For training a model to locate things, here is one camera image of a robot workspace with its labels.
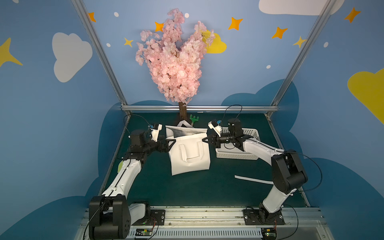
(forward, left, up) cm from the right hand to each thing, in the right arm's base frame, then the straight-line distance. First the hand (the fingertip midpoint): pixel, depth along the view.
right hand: (205, 138), depth 84 cm
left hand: (-1, +20, +2) cm, 21 cm away
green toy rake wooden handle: (+31, +9, -18) cm, 37 cm away
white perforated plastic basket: (-5, -14, -4) cm, 16 cm away
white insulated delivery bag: (-8, +9, -3) cm, 12 cm away
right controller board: (-41, -34, -21) cm, 57 cm away
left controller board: (-44, +28, -19) cm, 56 cm away
